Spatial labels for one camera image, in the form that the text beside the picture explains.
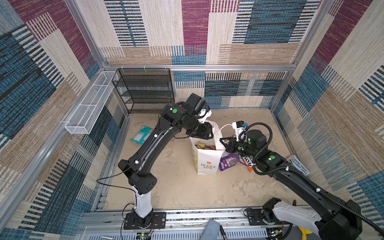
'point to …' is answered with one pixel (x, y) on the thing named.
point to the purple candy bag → (230, 160)
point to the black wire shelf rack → (144, 90)
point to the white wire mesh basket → (81, 121)
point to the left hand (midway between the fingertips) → (210, 134)
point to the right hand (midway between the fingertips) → (220, 142)
